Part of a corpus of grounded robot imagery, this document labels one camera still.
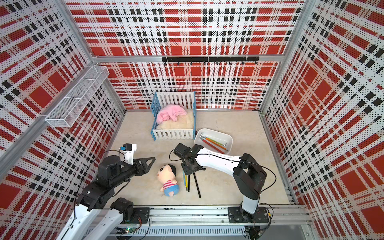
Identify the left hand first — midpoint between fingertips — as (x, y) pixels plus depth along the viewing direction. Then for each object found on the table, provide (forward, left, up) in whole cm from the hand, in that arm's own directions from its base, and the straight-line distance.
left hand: (154, 159), depth 72 cm
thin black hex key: (-5, -16, -21) cm, 26 cm away
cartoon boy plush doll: (-3, -4, -13) cm, 14 cm away
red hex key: (+20, -31, -21) cm, 42 cm away
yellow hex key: (-5, -14, -20) cm, 25 cm away
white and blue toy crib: (+51, +7, -6) cm, 52 cm away
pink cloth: (+36, -2, -5) cm, 36 cm away
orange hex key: (+22, -31, -21) cm, 43 cm away
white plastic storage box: (+23, -32, -20) cm, 44 cm away
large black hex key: (-6, -21, -21) cm, 30 cm away
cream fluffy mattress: (+33, -11, -12) cm, 37 cm away
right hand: (+1, -19, -14) cm, 23 cm away
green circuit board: (-27, +11, -19) cm, 34 cm away
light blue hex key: (-2, -13, -21) cm, 25 cm away
